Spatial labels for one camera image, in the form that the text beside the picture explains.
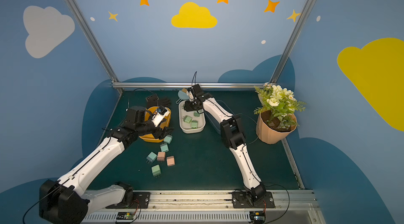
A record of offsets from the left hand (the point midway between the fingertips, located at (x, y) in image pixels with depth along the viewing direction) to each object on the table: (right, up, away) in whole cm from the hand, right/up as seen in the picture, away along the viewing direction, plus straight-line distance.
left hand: (168, 121), depth 80 cm
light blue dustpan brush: (+2, +16, +42) cm, 45 cm away
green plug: (+7, -1, +24) cm, 25 cm away
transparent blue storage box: (+24, -3, +16) cm, 29 cm away
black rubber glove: (-18, +12, +32) cm, 39 cm away
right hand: (+8, +8, +23) cm, 26 cm away
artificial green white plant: (+55, +10, -5) cm, 56 cm away
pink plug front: (0, -23, +6) cm, 23 cm away
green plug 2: (+12, -4, +22) cm, 26 cm away
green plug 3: (+13, +2, +27) cm, 30 cm away
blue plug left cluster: (-11, -21, +7) cm, 25 cm away
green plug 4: (-7, -27, +2) cm, 28 cm away
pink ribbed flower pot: (+54, -4, +1) cm, 54 cm away
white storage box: (+7, -6, +21) cm, 23 cm away
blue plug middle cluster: (-5, -17, +11) cm, 21 cm away
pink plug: (-6, -20, +7) cm, 22 cm away
